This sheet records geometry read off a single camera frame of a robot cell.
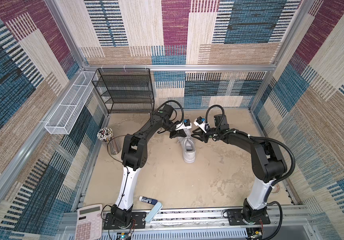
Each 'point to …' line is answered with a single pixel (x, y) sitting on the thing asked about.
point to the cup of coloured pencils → (113, 143)
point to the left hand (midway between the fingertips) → (185, 132)
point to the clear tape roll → (276, 188)
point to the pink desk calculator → (89, 223)
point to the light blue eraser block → (153, 212)
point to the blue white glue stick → (147, 200)
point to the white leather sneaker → (188, 147)
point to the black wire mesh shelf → (129, 90)
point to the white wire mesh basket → (61, 122)
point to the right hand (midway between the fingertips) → (194, 133)
